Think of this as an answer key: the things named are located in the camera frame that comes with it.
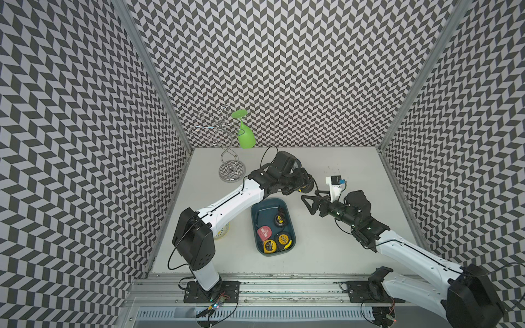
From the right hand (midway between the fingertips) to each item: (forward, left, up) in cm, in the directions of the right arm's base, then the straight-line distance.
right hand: (308, 198), depth 77 cm
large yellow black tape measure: (+2, 0, +4) cm, 4 cm away
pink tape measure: (-7, +17, -16) cm, 24 cm away
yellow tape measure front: (-13, +15, -15) cm, 25 cm away
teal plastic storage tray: (-4, +13, -18) cm, 23 cm away
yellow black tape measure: (-11, +9, -15) cm, 21 cm away
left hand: (+5, 0, +3) cm, 6 cm away
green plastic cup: (+30, +26, +3) cm, 40 cm away
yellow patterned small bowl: (-7, +36, -17) cm, 40 cm away
